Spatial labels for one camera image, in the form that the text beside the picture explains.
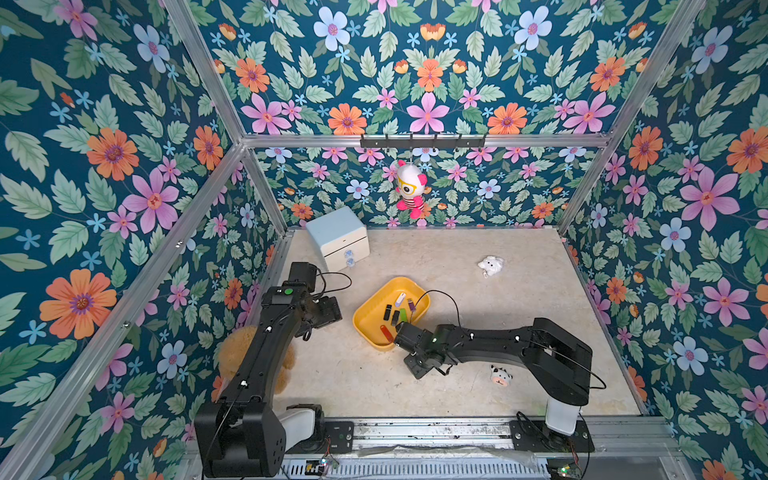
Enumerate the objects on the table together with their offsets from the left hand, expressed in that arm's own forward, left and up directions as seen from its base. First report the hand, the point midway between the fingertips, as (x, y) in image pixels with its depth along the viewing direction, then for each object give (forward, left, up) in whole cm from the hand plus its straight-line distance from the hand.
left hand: (330, 315), depth 81 cm
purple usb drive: (+9, -23, -13) cm, 28 cm away
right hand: (-10, -23, -14) cm, 29 cm away
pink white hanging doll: (+38, -26, +12) cm, 48 cm away
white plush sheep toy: (+20, -53, -10) cm, 58 cm away
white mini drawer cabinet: (+28, -2, +1) cm, 28 cm away
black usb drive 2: (+5, -18, -13) cm, 23 cm away
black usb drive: (+6, -15, -13) cm, 21 cm away
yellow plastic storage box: (+5, -9, -13) cm, 17 cm away
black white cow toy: (-17, -46, -12) cm, 51 cm away
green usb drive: (+5, -21, -13) cm, 25 cm away
